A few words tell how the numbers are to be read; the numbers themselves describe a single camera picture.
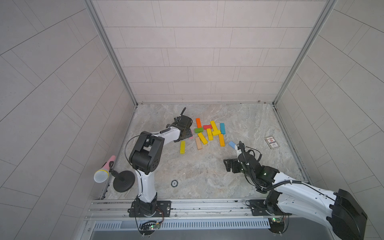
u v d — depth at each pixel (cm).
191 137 93
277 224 68
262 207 71
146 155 50
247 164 59
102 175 56
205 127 102
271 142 94
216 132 99
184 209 72
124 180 77
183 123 79
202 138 96
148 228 65
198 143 94
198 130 101
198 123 105
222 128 102
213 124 105
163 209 71
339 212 40
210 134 98
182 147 91
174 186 78
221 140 96
